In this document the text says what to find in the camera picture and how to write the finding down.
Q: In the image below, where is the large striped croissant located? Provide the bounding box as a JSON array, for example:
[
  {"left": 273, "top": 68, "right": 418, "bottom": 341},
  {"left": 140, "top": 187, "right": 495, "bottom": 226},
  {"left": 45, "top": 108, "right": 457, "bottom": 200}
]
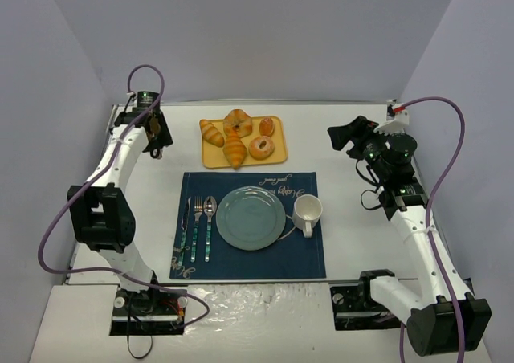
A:
[{"left": 222, "top": 131, "right": 247, "bottom": 169}]

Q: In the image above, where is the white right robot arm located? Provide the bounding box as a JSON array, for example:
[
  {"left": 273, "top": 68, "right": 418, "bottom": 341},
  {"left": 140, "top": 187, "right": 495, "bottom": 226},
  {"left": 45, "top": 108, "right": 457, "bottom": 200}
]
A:
[{"left": 328, "top": 116, "right": 492, "bottom": 361}]

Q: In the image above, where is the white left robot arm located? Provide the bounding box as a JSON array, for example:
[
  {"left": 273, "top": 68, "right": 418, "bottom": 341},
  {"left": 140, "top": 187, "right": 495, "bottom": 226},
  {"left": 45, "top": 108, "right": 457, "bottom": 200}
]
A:
[{"left": 67, "top": 91, "right": 173, "bottom": 295}]

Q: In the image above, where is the twisted bagel bread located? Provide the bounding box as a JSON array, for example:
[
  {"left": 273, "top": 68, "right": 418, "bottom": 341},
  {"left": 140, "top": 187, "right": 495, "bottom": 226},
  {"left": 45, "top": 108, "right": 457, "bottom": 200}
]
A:
[{"left": 222, "top": 108, "right": 253, "bottom": 138}]

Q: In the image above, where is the small striped croissant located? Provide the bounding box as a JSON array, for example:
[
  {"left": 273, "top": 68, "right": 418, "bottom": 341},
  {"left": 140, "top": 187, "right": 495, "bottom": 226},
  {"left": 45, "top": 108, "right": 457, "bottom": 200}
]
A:
[{"left": 199, "top": 119, "right": 225, "bottom": 148}]

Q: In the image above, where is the yellow plastic tray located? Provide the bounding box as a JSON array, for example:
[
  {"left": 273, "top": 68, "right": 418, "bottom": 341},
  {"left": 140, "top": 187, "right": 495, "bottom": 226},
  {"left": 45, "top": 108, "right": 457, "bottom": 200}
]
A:
[{"left": 201, "top": 116, "right": 288, "bottom": 169}]

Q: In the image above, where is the orange cream sandwich bun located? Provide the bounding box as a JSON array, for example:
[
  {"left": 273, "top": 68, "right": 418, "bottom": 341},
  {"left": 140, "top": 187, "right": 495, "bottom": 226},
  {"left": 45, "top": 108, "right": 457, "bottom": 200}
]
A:
[{"left": 259, "top": 116, "right": 275, "bottom": 137}]

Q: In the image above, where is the white ceramic cup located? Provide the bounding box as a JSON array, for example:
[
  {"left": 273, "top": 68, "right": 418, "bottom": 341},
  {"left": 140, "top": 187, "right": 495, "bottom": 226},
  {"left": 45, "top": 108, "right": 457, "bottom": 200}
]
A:
[{"left": 292, "top": 194, "right": 323, "bottom": 239}]

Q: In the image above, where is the blue-green ceramic plate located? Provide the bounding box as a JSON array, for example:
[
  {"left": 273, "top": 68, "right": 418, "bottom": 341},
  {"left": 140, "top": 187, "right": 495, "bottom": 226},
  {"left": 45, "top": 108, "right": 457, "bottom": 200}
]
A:
[{"left": 216, "top": 186, "right": 286, "bottom": 251}]

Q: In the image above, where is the dark blue cloth placemat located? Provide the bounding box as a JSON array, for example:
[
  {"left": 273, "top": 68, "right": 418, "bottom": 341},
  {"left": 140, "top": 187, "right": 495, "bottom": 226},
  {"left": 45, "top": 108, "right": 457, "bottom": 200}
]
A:
[{"left": 169, "top": 172, "right": 326, "bottom": 281}]

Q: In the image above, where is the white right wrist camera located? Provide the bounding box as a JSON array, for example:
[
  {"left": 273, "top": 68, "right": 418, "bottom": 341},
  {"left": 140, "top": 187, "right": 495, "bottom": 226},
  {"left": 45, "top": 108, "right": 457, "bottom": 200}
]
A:
[{"left": 374, "top": 99, "right": 410, "bottom": 135}]

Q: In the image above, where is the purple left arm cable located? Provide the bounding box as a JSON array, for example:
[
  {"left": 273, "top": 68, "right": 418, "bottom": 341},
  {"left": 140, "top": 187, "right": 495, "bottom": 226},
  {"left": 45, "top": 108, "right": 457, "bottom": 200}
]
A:
[{"left": 37, "top": 64, "right": 210, "bottom": 327}]

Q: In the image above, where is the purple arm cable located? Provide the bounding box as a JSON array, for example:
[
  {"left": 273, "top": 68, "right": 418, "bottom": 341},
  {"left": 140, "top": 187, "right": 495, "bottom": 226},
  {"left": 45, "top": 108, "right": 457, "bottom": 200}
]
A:
[
  {"left": 37, "top": 64, "right": 210, "bottom": 327},
  {"left": 399, "top": 96, "right": 467, "bottom": 363}
]

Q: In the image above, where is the fork green handle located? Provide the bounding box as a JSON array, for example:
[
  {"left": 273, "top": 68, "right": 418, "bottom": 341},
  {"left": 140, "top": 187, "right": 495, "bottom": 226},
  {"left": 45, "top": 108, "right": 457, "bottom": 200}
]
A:
[{"left": 190, "top": 196, "right": 203, "bottom": 263}]

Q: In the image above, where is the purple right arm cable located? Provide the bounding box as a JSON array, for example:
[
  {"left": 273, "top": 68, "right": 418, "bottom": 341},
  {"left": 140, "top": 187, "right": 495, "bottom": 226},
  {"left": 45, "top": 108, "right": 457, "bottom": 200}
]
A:
[{"left": 399, "top": 96, "right": 467, "bottom": 363}]

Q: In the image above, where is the sugared ring donut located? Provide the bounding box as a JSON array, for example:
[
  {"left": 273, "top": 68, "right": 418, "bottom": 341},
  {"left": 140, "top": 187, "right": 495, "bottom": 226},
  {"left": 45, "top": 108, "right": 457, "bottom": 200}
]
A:
[{"left": 248, "top": 136, "right": 275, "bottom": 161}]

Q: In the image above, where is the spoon green handle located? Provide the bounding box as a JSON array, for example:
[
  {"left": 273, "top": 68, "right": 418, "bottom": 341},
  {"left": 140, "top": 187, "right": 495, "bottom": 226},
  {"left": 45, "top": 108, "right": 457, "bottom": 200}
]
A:
[{"left": 203, "top": 196, "right": 217, "bottom": 263}]

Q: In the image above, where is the table knife green handle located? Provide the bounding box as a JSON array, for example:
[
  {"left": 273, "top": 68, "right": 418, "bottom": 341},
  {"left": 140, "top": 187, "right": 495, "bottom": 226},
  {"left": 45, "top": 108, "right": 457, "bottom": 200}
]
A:
[{"left": 177, "top": 198, "right": 191, "bottom": 267}]

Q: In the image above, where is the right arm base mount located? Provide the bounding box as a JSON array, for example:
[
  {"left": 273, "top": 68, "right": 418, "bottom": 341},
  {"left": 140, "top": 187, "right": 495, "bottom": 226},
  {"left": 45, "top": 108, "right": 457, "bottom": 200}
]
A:
[{"left": 329, "top": 269, "right": 401, "bottom": 331}]

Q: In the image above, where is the black thin base cable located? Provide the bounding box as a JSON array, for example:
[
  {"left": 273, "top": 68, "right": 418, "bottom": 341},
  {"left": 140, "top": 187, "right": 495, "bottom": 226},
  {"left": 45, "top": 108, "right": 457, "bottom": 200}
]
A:
[{"left": 125, "top": 294, "right": 154, "bottom": 359}]

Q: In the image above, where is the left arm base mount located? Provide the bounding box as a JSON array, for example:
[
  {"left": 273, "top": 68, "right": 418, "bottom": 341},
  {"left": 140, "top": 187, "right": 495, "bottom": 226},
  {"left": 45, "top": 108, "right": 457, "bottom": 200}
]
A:
[{"left": 109, "top": 288, "right": 187, "bottom": 336}]

